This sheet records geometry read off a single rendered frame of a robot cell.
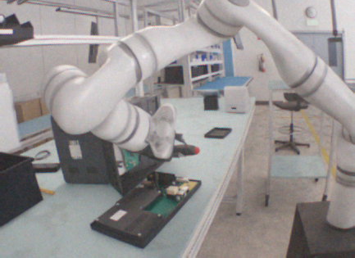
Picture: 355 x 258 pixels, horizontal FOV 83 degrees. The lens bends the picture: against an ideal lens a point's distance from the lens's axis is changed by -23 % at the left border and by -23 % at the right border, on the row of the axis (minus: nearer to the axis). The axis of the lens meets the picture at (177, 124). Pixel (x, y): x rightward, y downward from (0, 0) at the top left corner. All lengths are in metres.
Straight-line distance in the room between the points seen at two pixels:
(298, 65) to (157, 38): 0.26
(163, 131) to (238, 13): 0.23
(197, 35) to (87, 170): 0.45
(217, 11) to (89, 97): 0.26
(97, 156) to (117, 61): 0.39
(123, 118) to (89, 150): 0.32
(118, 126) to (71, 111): 0.10
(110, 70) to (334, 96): 0.41
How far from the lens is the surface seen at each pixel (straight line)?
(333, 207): 0.72
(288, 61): 0.47
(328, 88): 0.51
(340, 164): 0.66
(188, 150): 0.57
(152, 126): 0.42
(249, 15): 0.44
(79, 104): 0.28
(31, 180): 0.65
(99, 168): 0.68
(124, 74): 0.32
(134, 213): 0.50
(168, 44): 0.36
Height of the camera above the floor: 1.29
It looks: 14 degrees down
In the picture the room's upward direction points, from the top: 5 degrees counter-clockwise
